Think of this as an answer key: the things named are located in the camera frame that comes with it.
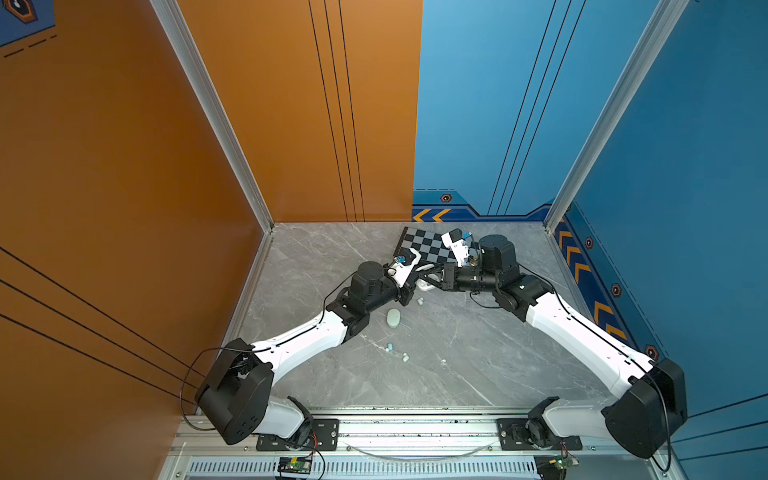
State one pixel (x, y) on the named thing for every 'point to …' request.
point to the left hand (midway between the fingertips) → (422, 268)
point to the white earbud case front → (424, 285)
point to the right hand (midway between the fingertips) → (420, 277)
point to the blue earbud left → (390, 346)
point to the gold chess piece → (474, 262)
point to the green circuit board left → (296, 465)
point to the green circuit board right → (562, 463)
